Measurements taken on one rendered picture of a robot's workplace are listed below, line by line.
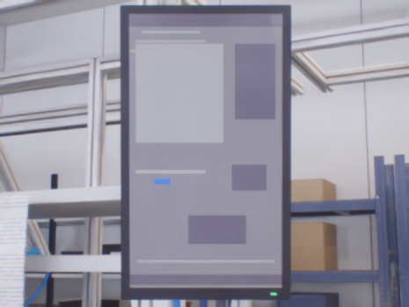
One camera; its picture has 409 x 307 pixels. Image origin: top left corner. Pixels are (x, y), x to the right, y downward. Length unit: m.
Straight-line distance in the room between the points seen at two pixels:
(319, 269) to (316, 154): 0.97
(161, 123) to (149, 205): 0.14
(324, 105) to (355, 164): 0.51
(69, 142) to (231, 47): 4.82
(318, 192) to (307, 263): 0.47
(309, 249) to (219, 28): 3.27
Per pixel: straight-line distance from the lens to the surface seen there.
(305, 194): 4.34
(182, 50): 1.11
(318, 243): 4.28
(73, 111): 2.91
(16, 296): 1.58
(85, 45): 6.02
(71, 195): 1.63
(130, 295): 1.14
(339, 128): 4.82
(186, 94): 1.11
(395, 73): 2.38
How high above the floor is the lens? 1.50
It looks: 10 degrees up
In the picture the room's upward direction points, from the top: straight up
